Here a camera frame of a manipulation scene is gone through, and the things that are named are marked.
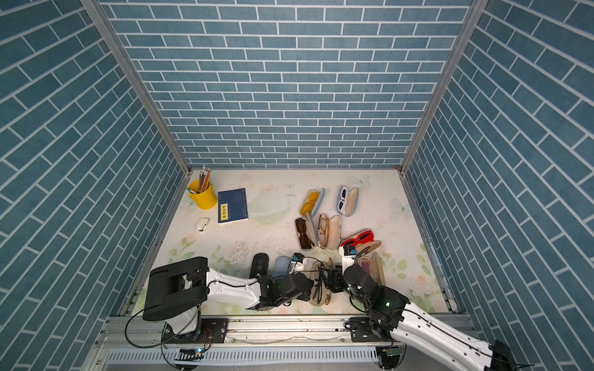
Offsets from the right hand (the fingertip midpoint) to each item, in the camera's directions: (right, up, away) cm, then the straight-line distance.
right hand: (328, 271), depth 79 cm
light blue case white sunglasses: (+11, +23, +26) cm, 36 cm away
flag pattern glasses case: (+2, +11, +17) cm, 20 cm away
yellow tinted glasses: (-6, +23, +28) cm, 36 cm away
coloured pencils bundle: (-51, +33, +18) cm, 64 cm away
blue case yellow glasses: (-3, +21, +20) cm, 29 cm away
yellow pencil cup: (-52, +24, +21) cm, 61 cm away
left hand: (-3, -8, +3) cm, 9 cm away
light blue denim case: (-17, 0, +6) cm, 18 cm away
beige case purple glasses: (+17, +1, +4) cm, 17 cm away
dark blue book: (-42, +21, +26) cm, 54 cm away
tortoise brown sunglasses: (-8, +7, +13) cm, 17 cm away
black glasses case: (-25, 0, +7) cm, 26 cm away
